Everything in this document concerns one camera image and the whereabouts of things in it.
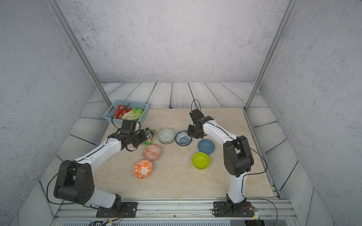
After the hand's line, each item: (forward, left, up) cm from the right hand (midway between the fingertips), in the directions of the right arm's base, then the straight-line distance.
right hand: (190, 134), depth 92 cm
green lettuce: (+21, +43, -3) cm, 48 cm away
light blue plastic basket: (+22, +63, -4) cm, 67 cm away
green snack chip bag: (-1, +28, -7) cm, 29 cm away
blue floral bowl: (+2, +5, -7) cm, 9 cm away
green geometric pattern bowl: (+3, +17, -6) cm, 18 cm away
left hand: (-3, +24, +3) cm, 25 cm away
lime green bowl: (-14, -7, -8) cm, 18 cm away
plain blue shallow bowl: (-3, -11, -9) cm, 15 cm away
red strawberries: (+26, +56, -5) cm, 62 cm away
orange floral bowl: (-20, +29, -8) cm, 36 cm away
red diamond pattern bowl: (-9, +25, -8) cm, 28 cm away
